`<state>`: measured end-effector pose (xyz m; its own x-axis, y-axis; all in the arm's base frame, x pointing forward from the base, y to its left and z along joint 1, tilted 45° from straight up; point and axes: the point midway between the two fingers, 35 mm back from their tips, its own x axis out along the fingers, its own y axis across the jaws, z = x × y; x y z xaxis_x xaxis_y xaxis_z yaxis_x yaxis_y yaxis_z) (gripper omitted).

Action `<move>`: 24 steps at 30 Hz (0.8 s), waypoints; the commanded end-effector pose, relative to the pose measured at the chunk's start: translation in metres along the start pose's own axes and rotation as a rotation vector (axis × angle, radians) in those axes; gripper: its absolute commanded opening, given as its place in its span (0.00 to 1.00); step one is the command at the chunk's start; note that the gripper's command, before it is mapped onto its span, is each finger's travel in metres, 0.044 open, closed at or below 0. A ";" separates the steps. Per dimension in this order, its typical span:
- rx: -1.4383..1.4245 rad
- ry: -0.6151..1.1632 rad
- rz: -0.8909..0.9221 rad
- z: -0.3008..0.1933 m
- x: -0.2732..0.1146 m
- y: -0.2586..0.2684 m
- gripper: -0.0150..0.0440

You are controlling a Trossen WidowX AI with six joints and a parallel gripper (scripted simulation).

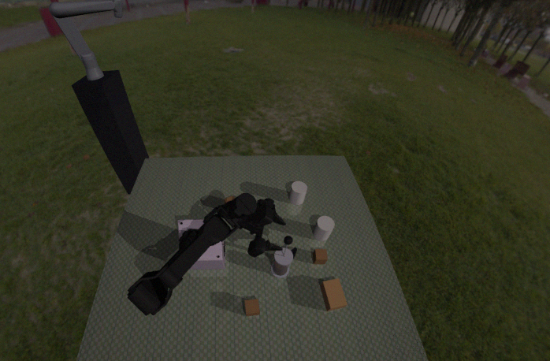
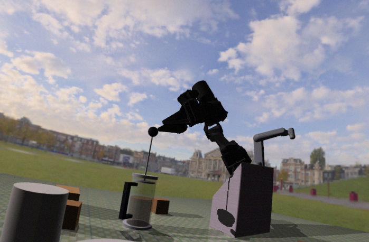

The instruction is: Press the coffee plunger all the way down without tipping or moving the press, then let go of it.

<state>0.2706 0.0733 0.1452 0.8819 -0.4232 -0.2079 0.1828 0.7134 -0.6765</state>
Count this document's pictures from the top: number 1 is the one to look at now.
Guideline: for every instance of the glass french press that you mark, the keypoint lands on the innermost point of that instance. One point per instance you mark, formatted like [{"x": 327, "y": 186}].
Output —
[{"x": 282, "y": 259}]

